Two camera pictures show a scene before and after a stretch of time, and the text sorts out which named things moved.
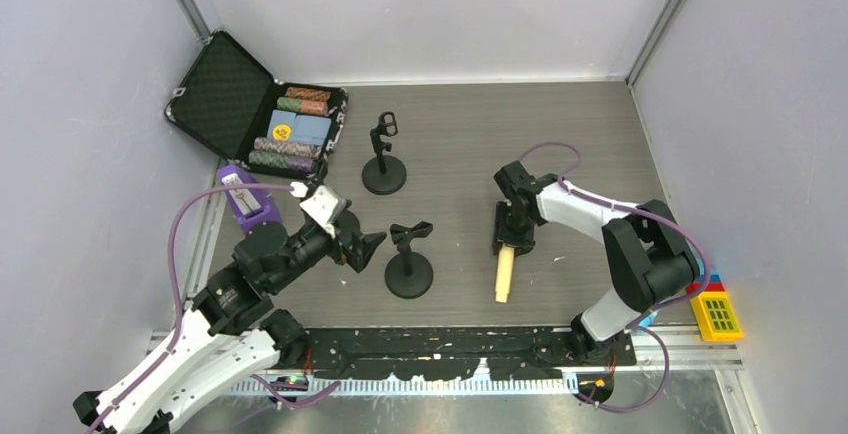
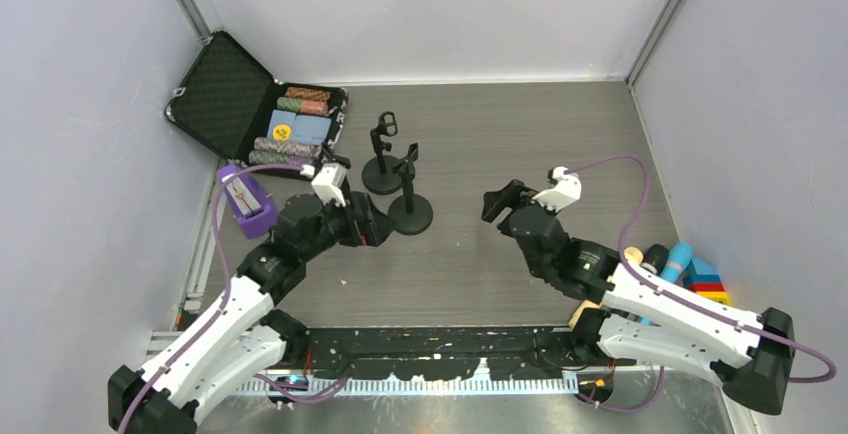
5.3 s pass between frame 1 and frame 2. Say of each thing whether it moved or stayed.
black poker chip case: stayed
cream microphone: moved
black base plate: stayed
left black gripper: moved
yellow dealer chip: stayed
